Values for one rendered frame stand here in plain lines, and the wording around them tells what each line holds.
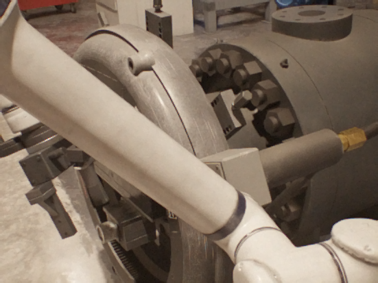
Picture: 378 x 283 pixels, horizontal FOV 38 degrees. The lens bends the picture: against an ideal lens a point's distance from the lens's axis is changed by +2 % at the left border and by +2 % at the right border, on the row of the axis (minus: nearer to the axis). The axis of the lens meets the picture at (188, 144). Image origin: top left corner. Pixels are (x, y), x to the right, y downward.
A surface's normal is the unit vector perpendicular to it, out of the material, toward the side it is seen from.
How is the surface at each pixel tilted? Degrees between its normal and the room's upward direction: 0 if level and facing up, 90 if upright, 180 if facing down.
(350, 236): 6
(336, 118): 61
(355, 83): 48
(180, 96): 40
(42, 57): 65
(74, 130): 109
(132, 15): 90
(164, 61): 26
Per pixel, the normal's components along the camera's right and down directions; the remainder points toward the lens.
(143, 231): 0.51, 0.29
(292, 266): 0.07, -0.67
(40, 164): -0.27, 0.32
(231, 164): 0.45, -0.04
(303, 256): -0.03, -0.85
